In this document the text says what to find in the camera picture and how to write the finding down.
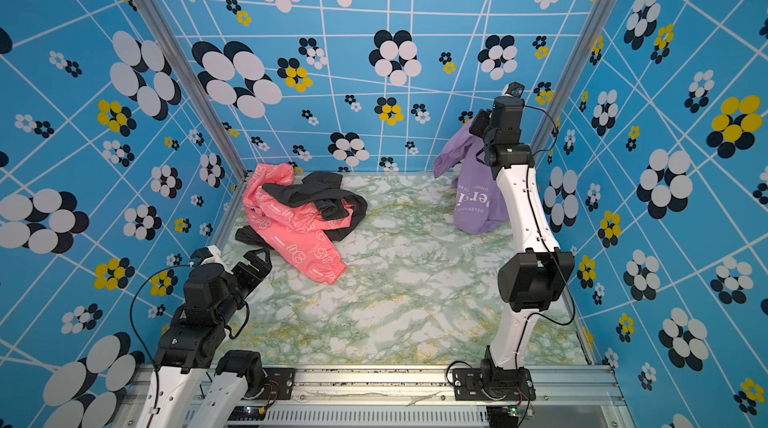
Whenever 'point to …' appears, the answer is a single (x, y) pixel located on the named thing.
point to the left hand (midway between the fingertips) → (261, 257)
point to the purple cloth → (480, 203)
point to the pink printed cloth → (294, 234)
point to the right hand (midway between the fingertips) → (489, 112)
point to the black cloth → (322, 190)
